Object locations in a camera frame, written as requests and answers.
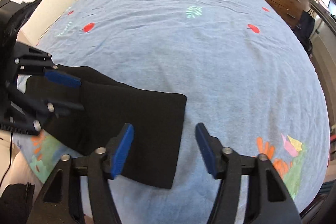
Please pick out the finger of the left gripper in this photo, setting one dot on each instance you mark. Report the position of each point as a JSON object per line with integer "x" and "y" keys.
{"x": 50, "y": 69}
{"x": 56, "y": 105}

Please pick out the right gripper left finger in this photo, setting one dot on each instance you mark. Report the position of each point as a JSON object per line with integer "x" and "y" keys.
{"x": 59, "y": 200}

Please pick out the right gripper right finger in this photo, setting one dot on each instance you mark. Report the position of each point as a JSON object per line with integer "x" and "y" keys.
{"x": 268, "y": 199}

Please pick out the black pants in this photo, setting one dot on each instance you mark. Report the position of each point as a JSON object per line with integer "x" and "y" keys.
{"x": 157, "y": 119}

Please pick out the blue patterned bedspread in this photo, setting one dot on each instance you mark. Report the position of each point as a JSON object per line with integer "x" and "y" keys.
{"x": 245, "y": 75}

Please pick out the dark bag on floor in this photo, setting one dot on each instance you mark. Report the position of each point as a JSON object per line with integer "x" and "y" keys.
{"x": 303, "y": 30}

